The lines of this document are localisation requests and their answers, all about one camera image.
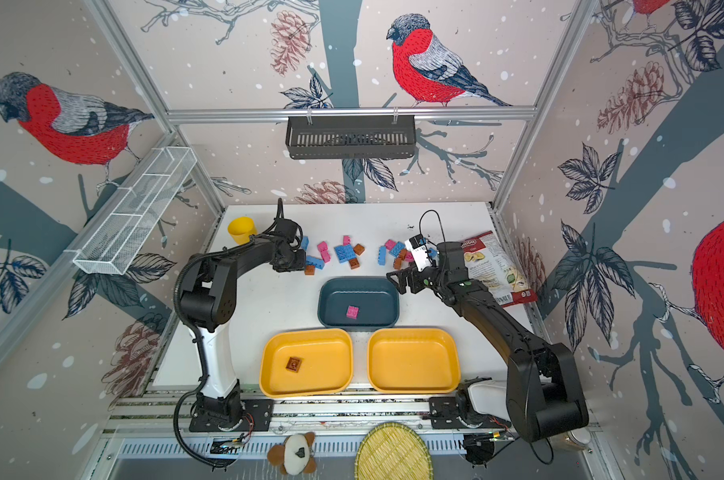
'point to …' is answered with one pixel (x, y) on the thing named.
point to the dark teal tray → (376, 297)
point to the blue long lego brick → (314, 261)
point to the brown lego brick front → (309, 269)
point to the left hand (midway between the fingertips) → (297, 263)
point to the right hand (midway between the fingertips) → (400, 272)
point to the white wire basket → (115, 246)
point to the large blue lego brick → (344, 253)
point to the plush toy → (295, 456)
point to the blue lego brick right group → (397, 248)
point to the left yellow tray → (327, 364)
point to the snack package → (486, 261)
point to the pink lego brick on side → (322, 248)
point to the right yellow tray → (418, 360)
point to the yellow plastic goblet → (241, 228)
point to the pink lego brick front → (352, 312)
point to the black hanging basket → (345, 137)
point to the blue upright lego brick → (382, 255)
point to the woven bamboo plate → (392, 450)
